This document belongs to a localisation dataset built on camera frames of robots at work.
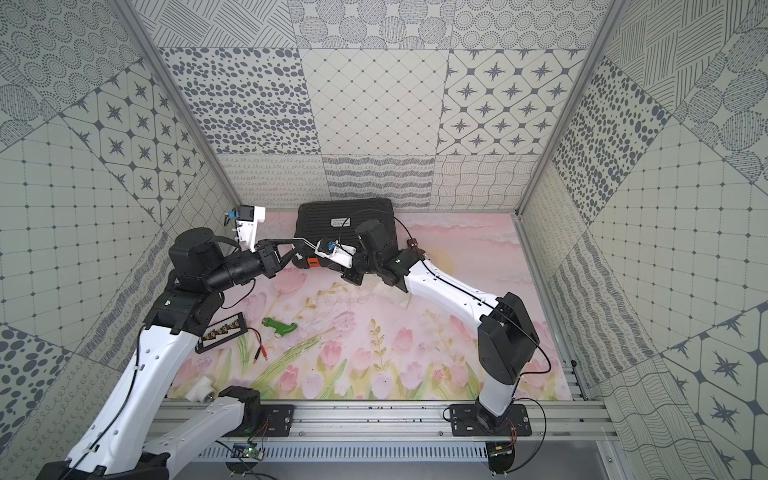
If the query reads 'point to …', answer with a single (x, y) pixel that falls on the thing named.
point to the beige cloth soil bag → (374, 292)
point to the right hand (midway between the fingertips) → (336, 261)
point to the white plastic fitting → (202, 391)
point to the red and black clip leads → (261, 345)
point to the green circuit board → (247, 450)
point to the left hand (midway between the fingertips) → (297, 234)
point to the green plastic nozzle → (279, 327)
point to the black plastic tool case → (337, 220)
